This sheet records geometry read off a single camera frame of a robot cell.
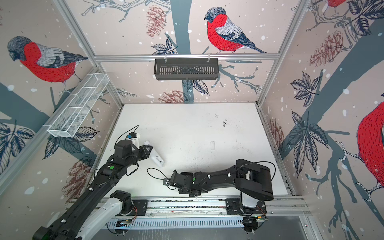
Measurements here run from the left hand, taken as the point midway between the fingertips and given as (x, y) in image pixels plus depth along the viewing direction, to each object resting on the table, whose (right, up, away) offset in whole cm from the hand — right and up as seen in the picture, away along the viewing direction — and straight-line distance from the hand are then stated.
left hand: (150, 147), depth 79 cm
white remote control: (+2, -6, +2) cm, 6 cm away
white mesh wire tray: (-39, +15, -7) cm, 42 cm away
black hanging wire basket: (+18, +51, +27) cm, 61 cm away
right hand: (+16, -20, +3) cm, 26 cm away
